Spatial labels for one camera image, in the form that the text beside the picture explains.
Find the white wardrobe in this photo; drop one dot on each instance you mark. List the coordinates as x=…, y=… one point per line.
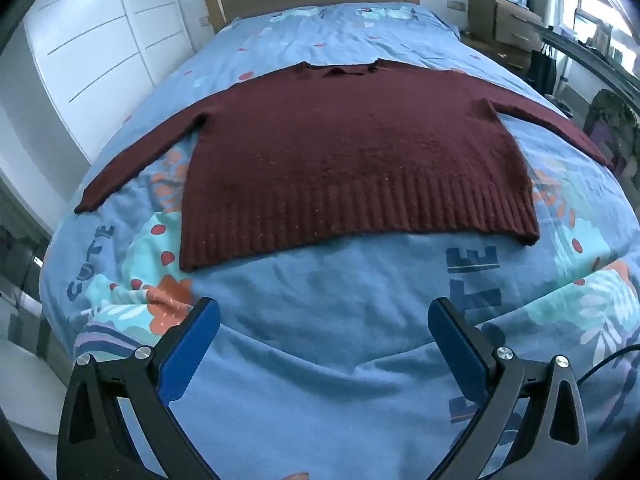
x=100, y=45

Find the black bag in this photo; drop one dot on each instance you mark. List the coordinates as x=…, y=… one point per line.
x=542, y=70

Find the maroon knit sweater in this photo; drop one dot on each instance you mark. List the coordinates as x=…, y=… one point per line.
x=325, y=160

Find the wooden nightstand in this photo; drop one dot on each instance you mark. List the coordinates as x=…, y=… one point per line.
x=492, y=52

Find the dark patterned cloth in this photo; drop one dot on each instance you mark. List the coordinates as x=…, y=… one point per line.
x=612, y=125

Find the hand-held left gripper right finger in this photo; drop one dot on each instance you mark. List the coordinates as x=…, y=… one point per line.
x=457, y=345

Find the dark furniture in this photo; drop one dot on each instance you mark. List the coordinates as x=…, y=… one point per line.
x=20, y=270

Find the blue printed duvet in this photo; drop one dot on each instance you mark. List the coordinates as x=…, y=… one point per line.
x=325, y=305

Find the window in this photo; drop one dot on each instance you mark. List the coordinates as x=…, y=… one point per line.
x=597, y=7

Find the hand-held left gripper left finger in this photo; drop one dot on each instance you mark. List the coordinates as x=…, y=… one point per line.
x=192, y=340

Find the brown cardboard box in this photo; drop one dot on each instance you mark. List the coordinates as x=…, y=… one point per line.
x=515, y=25

